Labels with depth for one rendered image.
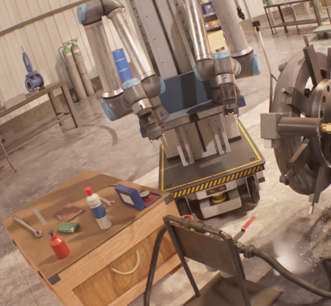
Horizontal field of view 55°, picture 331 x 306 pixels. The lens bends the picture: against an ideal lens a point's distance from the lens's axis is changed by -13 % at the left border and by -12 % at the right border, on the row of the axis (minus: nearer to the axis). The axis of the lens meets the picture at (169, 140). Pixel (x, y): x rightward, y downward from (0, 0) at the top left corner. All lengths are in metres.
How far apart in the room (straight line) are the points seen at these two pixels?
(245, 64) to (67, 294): 1.57
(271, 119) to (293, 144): 0.18
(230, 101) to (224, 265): 0.74
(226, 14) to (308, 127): 0.89
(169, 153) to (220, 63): 1.10
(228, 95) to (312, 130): 0.49
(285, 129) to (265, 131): 0.09
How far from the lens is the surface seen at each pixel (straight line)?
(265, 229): 2.17
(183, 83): 2.27
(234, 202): 2.31
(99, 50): 2.00
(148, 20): 2.31
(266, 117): 1.47
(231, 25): 2.01
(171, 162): 2.61
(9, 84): 9.38
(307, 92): 1.93
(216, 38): 9.14
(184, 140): 2.41
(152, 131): 1.67
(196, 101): 2.30
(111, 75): 2.04
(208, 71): 1.83
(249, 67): 2.06
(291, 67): 1.63
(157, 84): 1.84
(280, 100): 1.56
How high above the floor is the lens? 1.32
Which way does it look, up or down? 19 degrees down
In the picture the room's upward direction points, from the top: 20 degrees counter-clockwise
